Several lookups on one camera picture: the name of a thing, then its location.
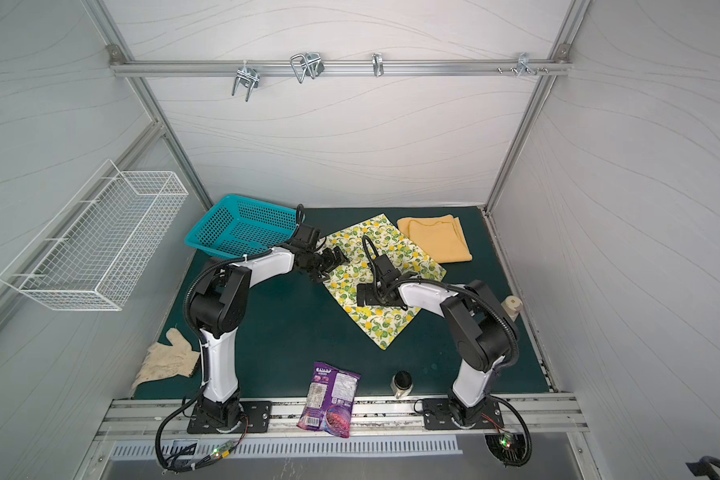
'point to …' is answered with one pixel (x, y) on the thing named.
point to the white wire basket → (98, 247)
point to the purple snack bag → (329, 400)
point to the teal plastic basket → (244, 227)
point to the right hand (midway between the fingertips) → (374, 290)
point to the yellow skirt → (442, 238)
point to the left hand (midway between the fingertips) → (345, 263)
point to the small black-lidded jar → (402, 384)
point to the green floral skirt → (383, 323)
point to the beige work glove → (168, 360)
